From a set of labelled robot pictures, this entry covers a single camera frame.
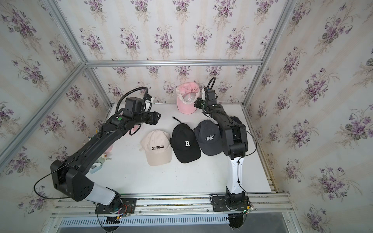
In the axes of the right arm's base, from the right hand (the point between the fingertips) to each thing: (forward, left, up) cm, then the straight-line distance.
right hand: (197, 101), depth 99 cm
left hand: (-20, +24, +9) cm, 33 cm away
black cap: (-26, +8, -10) cm, 29 cm away
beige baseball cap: (-30, +25, -10) cm, 40 cm away
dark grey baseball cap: (-21, -8, -11) cm, 25 cm away
